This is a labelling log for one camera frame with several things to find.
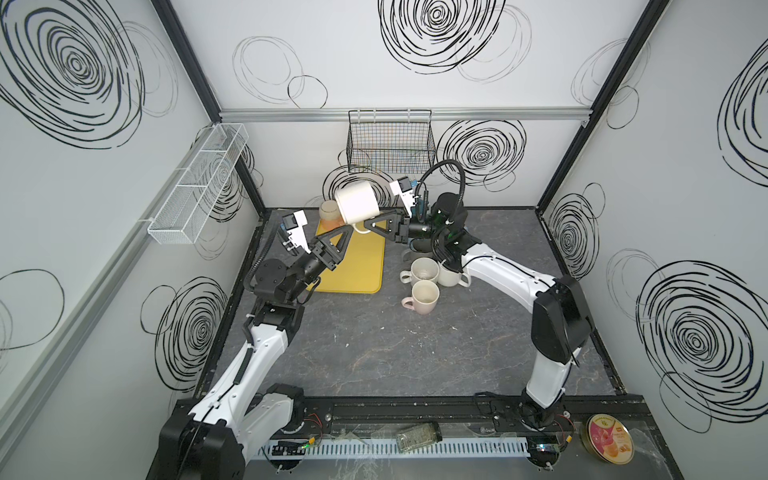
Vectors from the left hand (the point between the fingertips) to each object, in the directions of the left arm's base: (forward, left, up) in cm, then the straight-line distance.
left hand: (352, 232), depth 64 cm
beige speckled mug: (+11, -18, -30) cm, 37 cm away
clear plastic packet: (-34, -16, -33) cm, 50 cm away
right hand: (+3, -2, -1) cm, 4 cm away
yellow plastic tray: (+14, +2, -36) cm, 39 cm away
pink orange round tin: (-32, -60, -33) cm, 76 cm away
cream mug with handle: (+9, -26, -32) cm, 43 cm away
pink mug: (+3, -19, -33) cm, 38 cm away
